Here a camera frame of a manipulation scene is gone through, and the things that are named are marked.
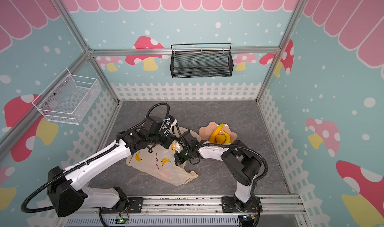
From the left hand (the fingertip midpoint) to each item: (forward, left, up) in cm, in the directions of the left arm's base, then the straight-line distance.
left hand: (174, 140), depth 77 cm
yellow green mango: (+15, -24, -14) cm, 32 cm away
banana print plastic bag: (-10, +7, -6) cm, 14 cm away
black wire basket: (+46, -14, +16) cm, 50 cm away
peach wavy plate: (+15, -18, -16) cm, 28 cm away
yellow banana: (+10, -31, -14) cm, 36 cm away
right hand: (-7, +3, -13) cm, 15 cm away
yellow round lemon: (+9, -27, -14) cm, 32 cm away
